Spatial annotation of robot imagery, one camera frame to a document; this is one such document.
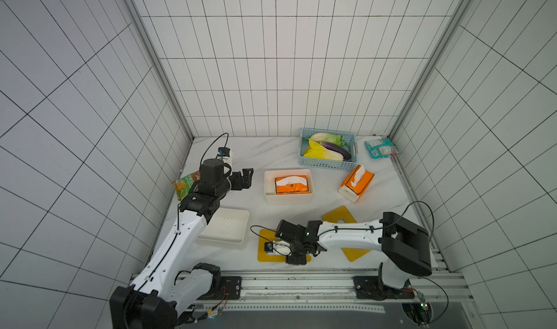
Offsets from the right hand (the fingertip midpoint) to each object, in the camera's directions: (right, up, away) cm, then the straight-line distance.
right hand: (284, 256), depth 81 cm
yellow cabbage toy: (+16, +41, +21) cm, 49 cm away
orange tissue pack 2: (+31, +26, +10) cm, 42 cm away
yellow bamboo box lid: (-6, +12, -10) cm, 17 cm away
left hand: (-17, +32, -2) cm, 36 cm away
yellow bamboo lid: (+22, +13, +10) cm, 27 cm away
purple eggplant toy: (+28, +42, +25) cm, 56 cm away
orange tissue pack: (+3, +26, +9) cm, 28 cm away
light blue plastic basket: (+36, +47, +33) cm, 68 cm away
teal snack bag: (+52, +42, +29) cm, 73 cm away
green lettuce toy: (+23, +48, +29) cm, 60 cm away
